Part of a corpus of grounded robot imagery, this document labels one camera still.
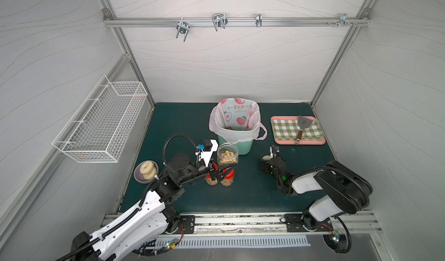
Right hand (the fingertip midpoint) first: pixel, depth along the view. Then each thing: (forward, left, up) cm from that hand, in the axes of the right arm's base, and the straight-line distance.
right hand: (268, 158), depth 93 cm
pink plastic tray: (+11, -21, -1) cm, 24 cm away
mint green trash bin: (+2, +13, +6) cm, 15 cm away
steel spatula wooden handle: (+25, -25, +1) cm, 35 cm away
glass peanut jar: (-13, +21, +28) cm, 37 cm away
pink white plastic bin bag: (+15, +19, +13) cm, 28 cm away
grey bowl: (-13, +61, +8) cm, 63 cm away
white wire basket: (-6, +74, +32) cm, 81 cm away
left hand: (-15, +20, +28) cm, 38 cm away
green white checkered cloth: (+21, -15, -2) cm, 26 cm away
